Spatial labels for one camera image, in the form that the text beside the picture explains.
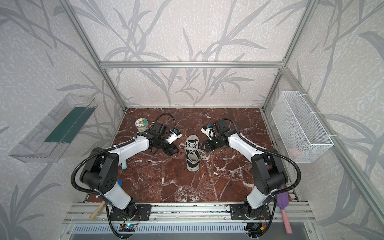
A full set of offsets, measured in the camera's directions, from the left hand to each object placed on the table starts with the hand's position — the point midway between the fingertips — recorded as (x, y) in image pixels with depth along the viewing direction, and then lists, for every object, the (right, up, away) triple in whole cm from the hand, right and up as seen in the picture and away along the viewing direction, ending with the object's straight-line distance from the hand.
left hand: (177, 143), depth 91 cm
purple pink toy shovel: (+57, -29, -14) cm, 65 cm away
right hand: (+17, +1, -2) cm, 17 cm away
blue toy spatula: (-36, -29, -16) cm, 49 cm away
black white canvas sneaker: (+9, -5, -2) cm, 11 cm away
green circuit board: (-21, -38, -20) cm, 47 cm away
